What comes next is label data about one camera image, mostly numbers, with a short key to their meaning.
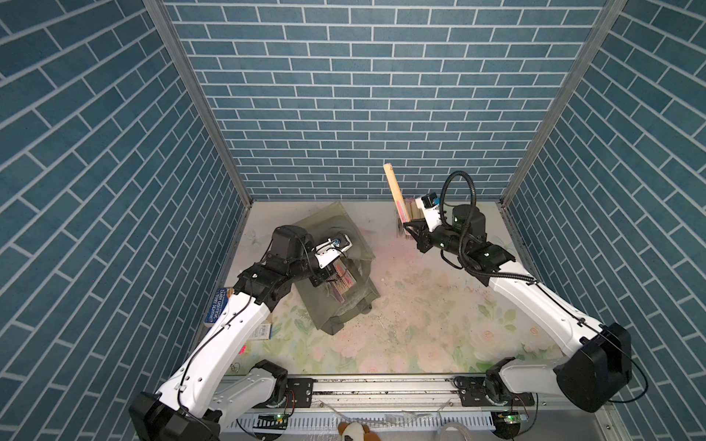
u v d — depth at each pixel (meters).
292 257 0.54
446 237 0.64
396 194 0.73
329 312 0.81
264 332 0.84
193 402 0.38
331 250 0.60
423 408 0.72
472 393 0.74
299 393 0.74
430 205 0.64
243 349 0.82
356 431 0.67
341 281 0.94
